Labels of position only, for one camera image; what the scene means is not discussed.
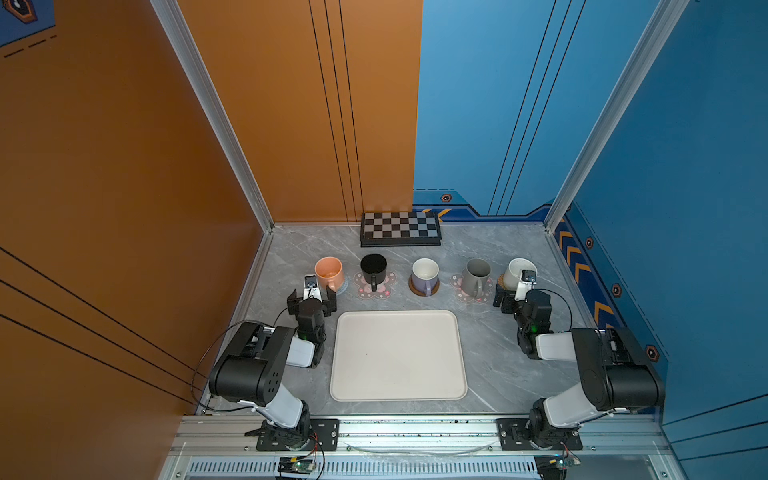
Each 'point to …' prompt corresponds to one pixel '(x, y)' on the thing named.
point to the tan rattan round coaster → (500, 281)
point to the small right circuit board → (554, 466)
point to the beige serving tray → (398, 355)
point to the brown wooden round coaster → (420, 293)
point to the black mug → (374, 267)
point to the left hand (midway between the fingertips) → (311, 286)
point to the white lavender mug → (425, 271)
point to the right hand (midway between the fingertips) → (511, 286)
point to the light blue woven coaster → (344, 286)
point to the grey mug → (475, 277)
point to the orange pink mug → (329, 271)
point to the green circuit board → (295, 465)
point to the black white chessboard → (400, 229)
